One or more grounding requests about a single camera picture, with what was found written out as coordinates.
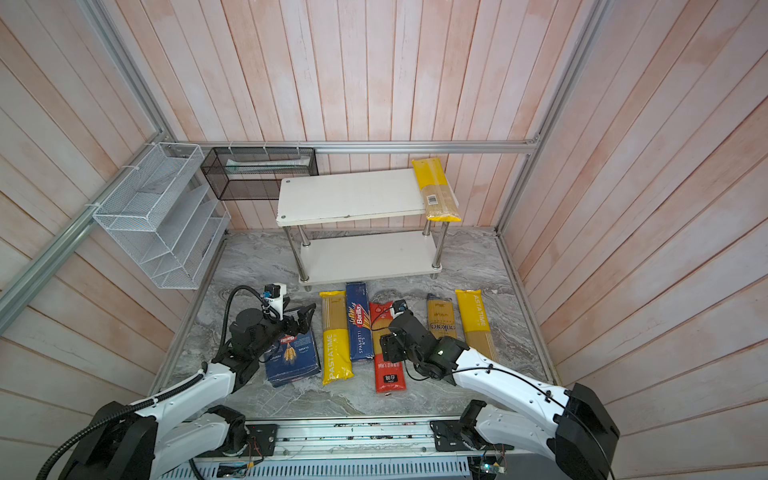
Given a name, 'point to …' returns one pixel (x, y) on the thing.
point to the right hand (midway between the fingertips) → (391, 338)
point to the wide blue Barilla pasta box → (290, 359)
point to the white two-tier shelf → (356, 226)
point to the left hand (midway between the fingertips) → (303, 306)
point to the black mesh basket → (255, 173)
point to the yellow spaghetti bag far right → (475, 322)
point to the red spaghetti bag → (388, 375)
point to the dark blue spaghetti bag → (441, 319)
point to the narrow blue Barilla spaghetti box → (359, 321)
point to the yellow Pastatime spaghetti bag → (336, 352)
